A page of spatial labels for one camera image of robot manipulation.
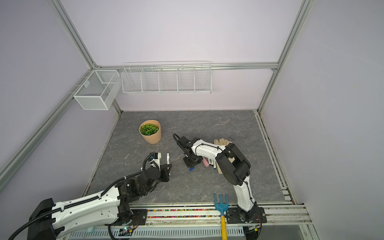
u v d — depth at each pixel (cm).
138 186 58
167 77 98
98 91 96
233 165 51
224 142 100
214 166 91
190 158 80
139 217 73
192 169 89
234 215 74
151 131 94
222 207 76
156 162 66
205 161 90
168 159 77
